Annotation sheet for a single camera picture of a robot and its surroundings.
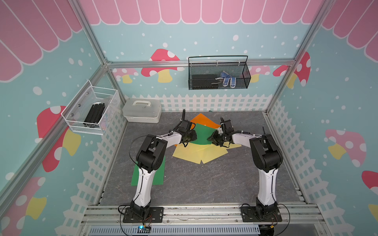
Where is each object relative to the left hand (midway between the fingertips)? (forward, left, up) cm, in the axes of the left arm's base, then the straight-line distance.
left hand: (195, 138), depth 104 cm
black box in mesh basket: (+18, -5, +34) cm, 39 cm away
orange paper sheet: (+19, -5, -2) cm, 20 cm away
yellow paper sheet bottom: (-11, -11, 0) cm, 16 cm away
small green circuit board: (-53, +25, -3) cm, 59 cm away
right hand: (-1, -8, +2) cm, 9 cm away
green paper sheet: (-28, +22, -1) cm, 35 cm away
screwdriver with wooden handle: (+8, -51, 0) cm, 52 cm away
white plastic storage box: (+18, +40, +9) cm, 44 cm away
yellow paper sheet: (-11, +2, 0) cm, 11 cm away
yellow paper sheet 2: (-11, -19, +10) cm, 24 cm away
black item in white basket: (-12, +49, +35) cm, 61 cm away
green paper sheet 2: (+4, -6, +1) cm, 7 cm away
